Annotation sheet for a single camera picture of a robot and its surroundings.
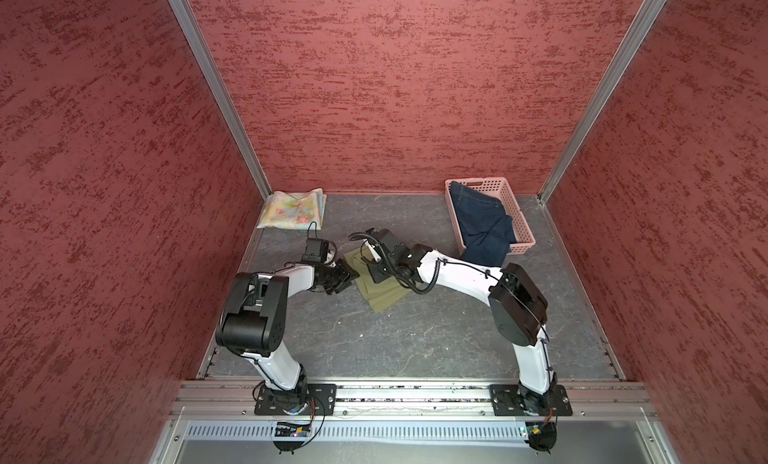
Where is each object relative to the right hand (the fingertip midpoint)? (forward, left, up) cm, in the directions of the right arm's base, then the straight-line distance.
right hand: (372, 272), depth 89 cm
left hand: (+1, +5, -6) cm, 8 cm away
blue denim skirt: (+17, -40, -3) cm, 44 cm away
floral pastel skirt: (+31, +35, -4) cm, 47 cm away
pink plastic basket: (+42, -50, -6) cm, 66 cm away
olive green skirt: (-5, -3, -6) cm, 8 cm away
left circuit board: (-38, +22, -10) cm, 45 cm away
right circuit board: (-40, -42, -10) cm, 59 cm away
